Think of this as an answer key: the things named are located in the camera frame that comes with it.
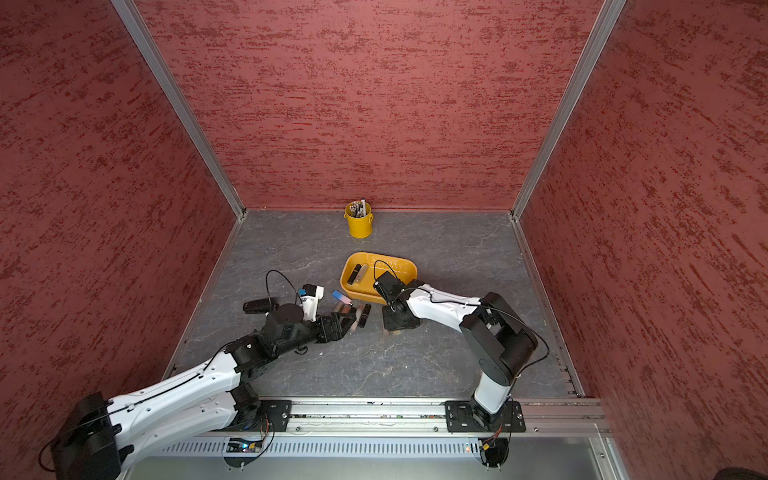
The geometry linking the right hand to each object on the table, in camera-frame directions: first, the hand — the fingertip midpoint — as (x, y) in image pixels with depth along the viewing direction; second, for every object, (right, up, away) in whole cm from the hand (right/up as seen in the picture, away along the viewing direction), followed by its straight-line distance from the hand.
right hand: (396, 329), depth 89 cm
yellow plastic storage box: (+3, +17, +9) cm, 20 cm away
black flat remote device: (-43, +6, +4) cm, 44 cm away
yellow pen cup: (-14, +32, +21) cm, 41 cm away
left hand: (-14, +4, -11) cm, 18 cm away
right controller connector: (+24, -24, -18) cm, 38 cm away
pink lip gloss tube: (-13, +1, +4) cm, 13 cm away
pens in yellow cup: (-13, +38, +11) cm, 42 cm away
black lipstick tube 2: (-15, +15, +11) cm, 24 cm away
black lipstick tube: (-10, +3, +3) cm, 11 cm away
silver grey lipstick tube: (-12, +16, +12) cm, 23 cm away
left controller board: (-39, -26, -17) cm, 50 cm away
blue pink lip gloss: (-18, +9, +6) cm, 21 cm away
